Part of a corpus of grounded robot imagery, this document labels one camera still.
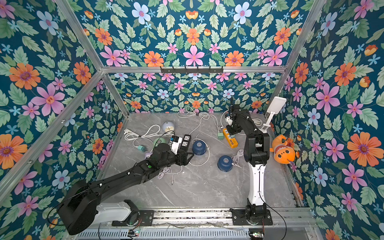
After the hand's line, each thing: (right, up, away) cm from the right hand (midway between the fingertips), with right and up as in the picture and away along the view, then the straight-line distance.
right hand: (237, 133), depth 103 cm
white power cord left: (-62, +1, +3) cm, 63 cm away
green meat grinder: (-52, -5, -13) cm, 54 cm away
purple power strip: (-59, -14, -10) cm, 62 cm away
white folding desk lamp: (+17, +16, -19) cm, 31 cm away
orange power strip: (-4, -6, -4) cm, 9 cm away
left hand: (-31, -10, -24) cm, 40 cm away
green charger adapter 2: (-12, -2, +1) cm, 12 cm away
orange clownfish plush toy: (+24, -12, -15) cm, 31 cm away
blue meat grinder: (-27, -9, -15) cm, 32 cm away
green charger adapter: (-64, -10, -8) cm, 65 cm away
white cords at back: (-35, +16, +16) cm, 42 cm away
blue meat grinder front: (-12, -16, -21) cm, 29 cm away
